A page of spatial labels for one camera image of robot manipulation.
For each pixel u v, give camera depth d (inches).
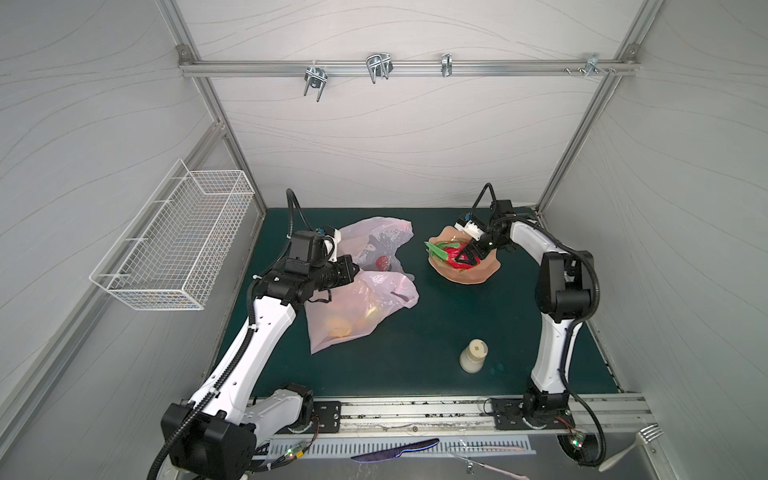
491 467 26.0
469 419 29.3
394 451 27.1
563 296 22.2
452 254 37.8
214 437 14.1
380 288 29.5
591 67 30.3
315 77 31.3
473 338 30.0
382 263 38.8
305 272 21.9
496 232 31.6
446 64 30.8
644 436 27.8
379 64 30.1
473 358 29.7
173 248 27.3
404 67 30.5
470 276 38.8
